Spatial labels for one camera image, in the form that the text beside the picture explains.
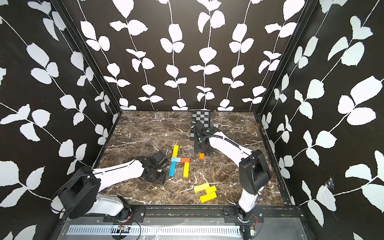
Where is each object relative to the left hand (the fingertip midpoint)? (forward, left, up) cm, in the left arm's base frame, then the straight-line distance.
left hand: (162, 178), depth 86 cm
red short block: (+11, -12, 0) cm, 16 cm away
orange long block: (+13, -24, -1) cm, 27 cm away
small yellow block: (-8, -26, 0) cm, 27 cm away
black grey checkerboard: (+46, -27, +2) cm, 54 cm away
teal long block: (+5, -5, +1) cm, 7 cm away
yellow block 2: (-6, -22, 0) cm, 23 cm away
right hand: (+13, -21, +10) cm, 27 cm away
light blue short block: (+12, -8, 0) cm, 14 cm away
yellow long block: (+20, -6, -2) cm, 21 cm away
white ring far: (+40, -37, -2) cm, 54 cm away
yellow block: (+5, -14, -1) cm, 15 cm away
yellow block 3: (-11, -26, -1) cm, 28 cm away
